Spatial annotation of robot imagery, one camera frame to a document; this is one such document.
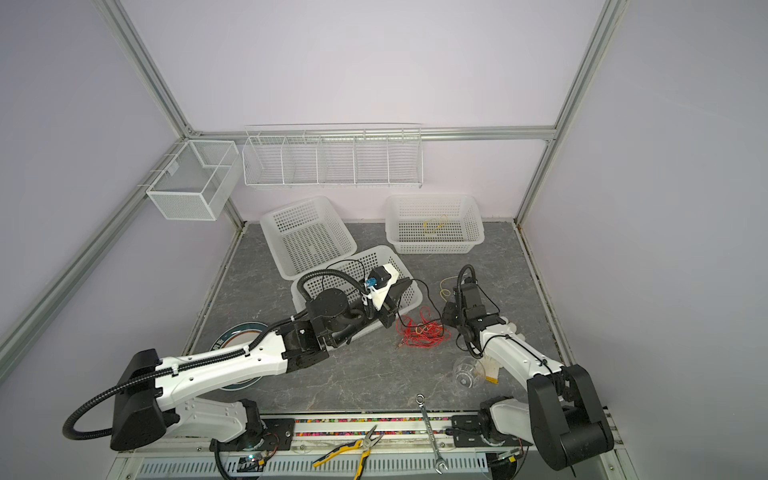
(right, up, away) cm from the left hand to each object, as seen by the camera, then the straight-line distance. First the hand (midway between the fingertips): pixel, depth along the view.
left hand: (409, 284), depth 63 cm
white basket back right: (+12, +18, +56) cm, 60 cm away
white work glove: (+24, -26, +20) cm, 41 cm away
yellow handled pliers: (-11, -39, +7) cm, 41 cm away
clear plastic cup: (+17, -27, +19) cm, 38 cm away
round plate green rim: (-51, -19, +27) cm, 61 cm away
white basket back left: (-39, +13, +52) cm, 66 cm away
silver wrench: (+8, -43, +7) cm, 44 cm away
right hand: (+14, -11, +27) cm, 32 cm away
